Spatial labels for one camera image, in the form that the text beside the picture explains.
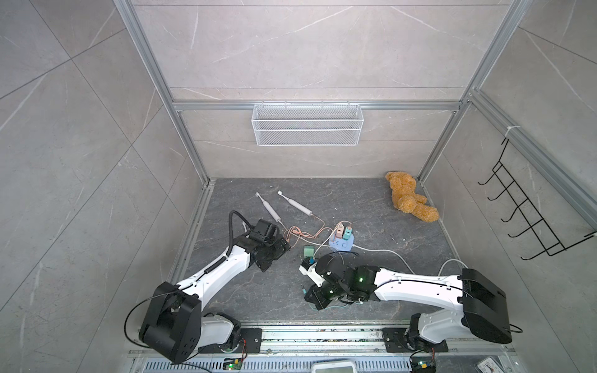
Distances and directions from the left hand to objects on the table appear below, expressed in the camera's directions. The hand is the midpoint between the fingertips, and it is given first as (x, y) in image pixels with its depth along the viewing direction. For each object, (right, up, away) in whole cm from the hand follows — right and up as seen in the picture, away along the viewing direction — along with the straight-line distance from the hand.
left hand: (287, 248), depth 86 cm
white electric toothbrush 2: (+3, +16, +22) cm, 28 cm away
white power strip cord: (+47, -6, +7) cm, 48 cm away
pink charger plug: (+21, +6, +7) cm, 23 cm away
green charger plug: (+8, -3, +7) cm, 11 cm away
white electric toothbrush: (-10, +15, +21) cm, 28 cm away
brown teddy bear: (+52, +24, +19) cm, 60 cm away
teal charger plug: (+24, +5, +6) cm, 25 cm away
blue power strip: (+21, 0, +7) cm, 22 cm away
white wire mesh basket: (+8, +52, +15) cm, 54 cm away
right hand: (+8, -14, -12) cm, 20 cm away
